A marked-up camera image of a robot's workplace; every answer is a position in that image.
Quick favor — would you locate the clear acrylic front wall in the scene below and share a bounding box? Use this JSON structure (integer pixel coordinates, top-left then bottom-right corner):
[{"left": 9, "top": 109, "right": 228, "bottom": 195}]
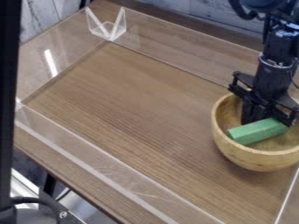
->
[{"left": 15, "top": 105, "right": 224, "bottom": 224}]

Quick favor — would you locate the black table leg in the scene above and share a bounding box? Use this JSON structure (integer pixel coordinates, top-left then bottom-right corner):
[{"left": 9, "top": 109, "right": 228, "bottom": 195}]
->
[{"left": 43, "top": 174, "right": 57, "bottom": 197}]

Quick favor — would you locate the green rectangular block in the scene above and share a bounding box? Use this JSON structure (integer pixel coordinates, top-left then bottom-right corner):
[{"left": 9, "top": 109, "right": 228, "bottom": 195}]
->
[{"left": 227, "top": 118, "right": 288, "bottom": 145}]

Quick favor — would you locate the clear acrylic corner bracket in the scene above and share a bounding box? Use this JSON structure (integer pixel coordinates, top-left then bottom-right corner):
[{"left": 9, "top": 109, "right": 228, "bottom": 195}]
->
[{"left": 85, "top": 7, "right": 127, "bottom": 42}]

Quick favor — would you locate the brown wooden bowl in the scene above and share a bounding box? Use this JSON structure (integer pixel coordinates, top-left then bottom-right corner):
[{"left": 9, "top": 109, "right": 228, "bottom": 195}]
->
[{"left": 209, "top": 94, "right": 299, "bottom": 172}]

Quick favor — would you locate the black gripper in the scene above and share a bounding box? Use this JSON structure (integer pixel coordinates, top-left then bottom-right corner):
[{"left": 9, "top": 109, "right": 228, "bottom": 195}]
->
[{"left": 228, "top": 54, "right": 299, "bottom": 127}]

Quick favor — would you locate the black cable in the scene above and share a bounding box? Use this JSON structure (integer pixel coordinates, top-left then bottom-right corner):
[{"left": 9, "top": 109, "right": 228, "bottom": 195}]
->
[{"left": 11, "top": 195, "right": 65, "bottom": 224}]

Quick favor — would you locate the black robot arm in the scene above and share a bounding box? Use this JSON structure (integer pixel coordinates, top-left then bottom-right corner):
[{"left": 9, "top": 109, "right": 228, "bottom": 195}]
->
[{"left": 228, "top": 0, "right": 299, "bottom": 126}]

